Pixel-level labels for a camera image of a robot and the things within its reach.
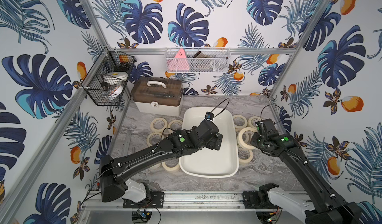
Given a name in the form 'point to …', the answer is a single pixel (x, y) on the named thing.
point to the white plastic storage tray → (207, 162)
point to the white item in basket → (116, 80)
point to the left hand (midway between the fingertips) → (214, 133)
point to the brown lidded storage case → (157, 96)
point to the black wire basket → (104, 83)
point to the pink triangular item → (179, 63)
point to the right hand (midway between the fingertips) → (256, 139)
